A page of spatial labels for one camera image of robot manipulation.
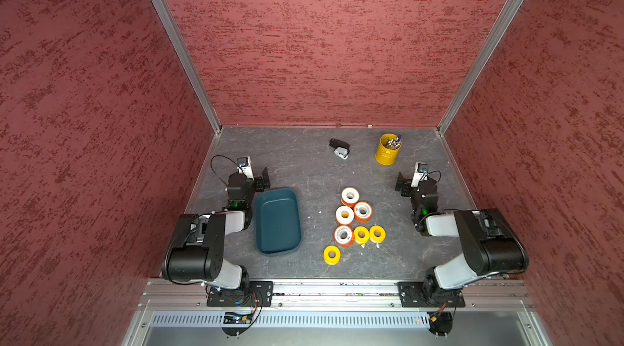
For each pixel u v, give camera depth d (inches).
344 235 33.2
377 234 33.8
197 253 17.4
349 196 36.4
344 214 34.6
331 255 32.0
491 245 18.3
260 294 29.6
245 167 31.3
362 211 35.3
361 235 33.5
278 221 36.6
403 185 33.3
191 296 29.3
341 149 42.9
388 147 38.8
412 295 29.1
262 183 33.5
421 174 31.1
